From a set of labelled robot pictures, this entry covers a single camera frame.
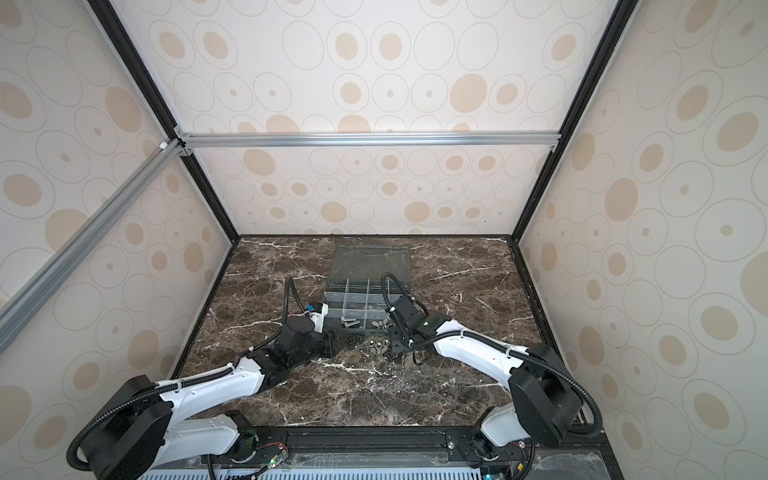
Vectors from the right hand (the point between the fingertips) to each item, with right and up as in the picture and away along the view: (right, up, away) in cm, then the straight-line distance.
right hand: (399, 339), depth 86 cm
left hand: (-14, +3, -3) cm, 14 cm away
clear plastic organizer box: (-15, +12, +17) cm, 26 cm away
